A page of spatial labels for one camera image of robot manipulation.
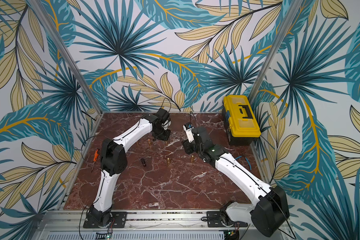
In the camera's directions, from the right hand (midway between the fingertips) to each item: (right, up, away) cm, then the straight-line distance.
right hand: (187, 139), depth 80 cm
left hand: (-13, -1, +13) cm, 18 cm away
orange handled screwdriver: (-57, -12, +14) cm, 60 cm away
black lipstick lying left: (-25, -14, +8) cm, 30 cm away
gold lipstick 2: (-11, -14, +11) cm, 21 cm away
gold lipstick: (-24, -3, +18) cm, 30 cm away
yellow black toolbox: (+34, +11, +13) cm, 38 cm away
